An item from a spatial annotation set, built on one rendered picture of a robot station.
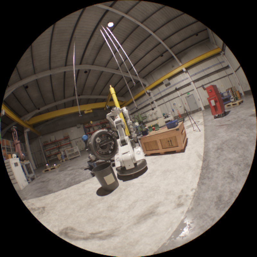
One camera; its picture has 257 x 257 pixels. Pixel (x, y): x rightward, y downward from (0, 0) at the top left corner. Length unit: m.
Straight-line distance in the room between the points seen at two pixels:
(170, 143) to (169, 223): 1.44
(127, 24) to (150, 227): 9.23
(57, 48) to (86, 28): 2.67
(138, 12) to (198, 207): 9.13
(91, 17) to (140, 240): 8.55
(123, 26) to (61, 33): 4.66
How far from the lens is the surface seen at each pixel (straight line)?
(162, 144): 1.86
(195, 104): 11.38
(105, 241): 0.89
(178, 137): 1.69
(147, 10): 8.88
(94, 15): 7.91
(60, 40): 8.19
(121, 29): 8.71
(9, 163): 4.28
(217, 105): 3.76
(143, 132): 2.21
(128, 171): 1.37
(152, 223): 0.82
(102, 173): 1.18
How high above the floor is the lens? 0.74
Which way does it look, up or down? 1 degrees up
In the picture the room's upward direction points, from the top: 20 degrees counter-clockwise
